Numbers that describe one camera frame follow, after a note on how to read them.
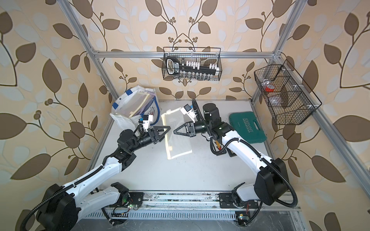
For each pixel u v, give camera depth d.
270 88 0.81
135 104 0.94
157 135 0.63
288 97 0.82
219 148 0.91
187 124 0.63
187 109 0.64
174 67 0.85
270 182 0.41
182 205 0.74
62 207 0.40
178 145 0.60
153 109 1.01
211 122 0.59
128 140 0.57
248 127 0.98
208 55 0.91
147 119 0.68
